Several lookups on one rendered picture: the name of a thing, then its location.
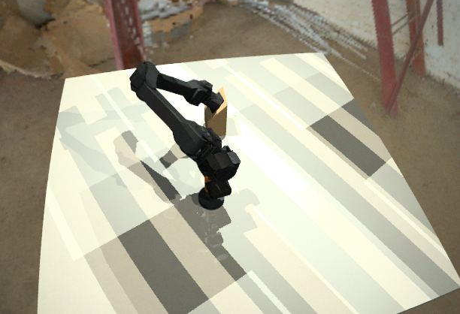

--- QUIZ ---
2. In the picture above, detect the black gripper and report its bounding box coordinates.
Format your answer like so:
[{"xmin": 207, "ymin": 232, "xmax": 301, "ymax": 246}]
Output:
[{"xmin": 196, "ymin": 162, "xmax": 232, "ymax": 199}]

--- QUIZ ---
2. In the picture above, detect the orange cylinder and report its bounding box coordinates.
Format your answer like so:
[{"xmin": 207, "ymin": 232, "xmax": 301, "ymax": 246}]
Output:
[{"xmin": 204, "ymin": 176, "xmax": 211, "ymax": 193}]

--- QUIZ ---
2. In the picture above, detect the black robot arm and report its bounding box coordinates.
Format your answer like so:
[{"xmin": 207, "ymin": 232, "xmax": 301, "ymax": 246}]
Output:
[{"xmin": 129, "ymin": 61, "xmax": 241, "ymax": 182}]

